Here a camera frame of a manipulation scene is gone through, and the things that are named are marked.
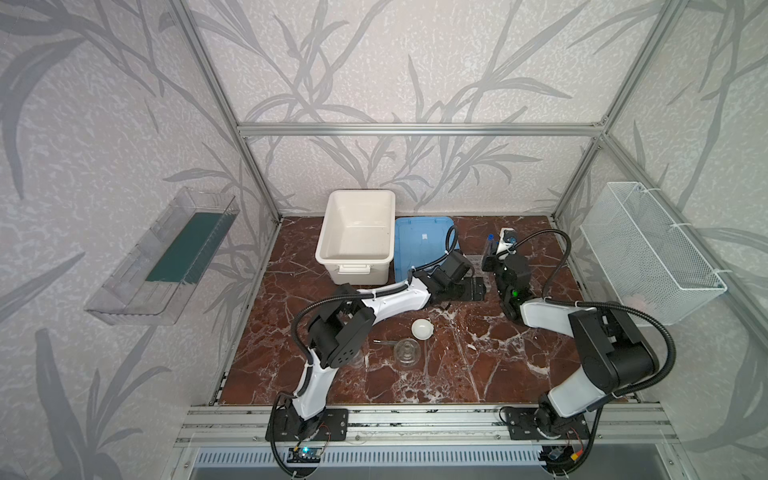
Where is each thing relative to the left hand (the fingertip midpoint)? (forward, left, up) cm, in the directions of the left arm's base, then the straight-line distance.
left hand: (479, 283), depth 88 cm
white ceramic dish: (-10, +17, -10) cm, 22 cm away
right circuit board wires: (-41, -17, -14) cm, 47 cm away
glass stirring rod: (-14, +28, -11) cm, 33 cm away
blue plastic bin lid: (+25, +17, -11) cm, 32 cm away
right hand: (+14, -6, +7) cm, 17 cm away
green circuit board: (-41, +46, -12) cm, 63 cm away
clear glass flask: (-19, +21, -5) cm, 29 cm away
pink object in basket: (-10, -35, +10) cm, 38 cm away
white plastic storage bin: (+26, +40, -11) cm, 49 cm away
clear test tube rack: (+5, +1, +3) cm, 6 cm away
